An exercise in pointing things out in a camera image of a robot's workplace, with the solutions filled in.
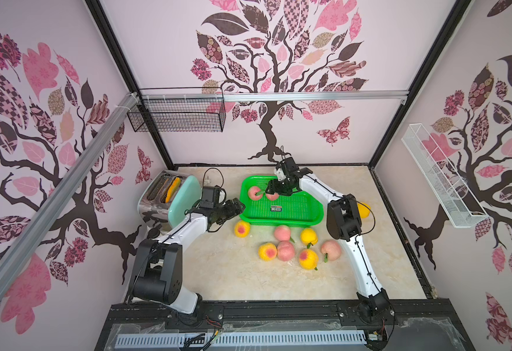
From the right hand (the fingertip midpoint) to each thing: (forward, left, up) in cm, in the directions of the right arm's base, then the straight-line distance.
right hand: (271, 192), depth 104 cm
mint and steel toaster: (-11, +43, +13) cm, 46 cm away
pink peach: (-2, -1, -1) cm, 3 cm away
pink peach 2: (-23, -4, +2) cm, 23 cm away
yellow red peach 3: (-34, -13, +1) cm, 36 cm away
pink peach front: (-2, +9, +2) cm, 10 cm away
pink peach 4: (-30, -22, +1) cm, 37 cm away
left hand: (-15, +15, +5) cm, 21 cm away
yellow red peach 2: (-30, +3, +2) cm, 31 cm away
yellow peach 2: (-24, -14, +1) cm, 28 cm away
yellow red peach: (-20, +13, +1) cm, 24 cm away
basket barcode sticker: (-6, -2, -4) cm, 8 cm away
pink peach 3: (-30, -4, +1) cm, 30 cm away
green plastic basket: (-7, -10, -5) cm, 14 cm away
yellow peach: (-12, -41, 0) cm, 43 cm away
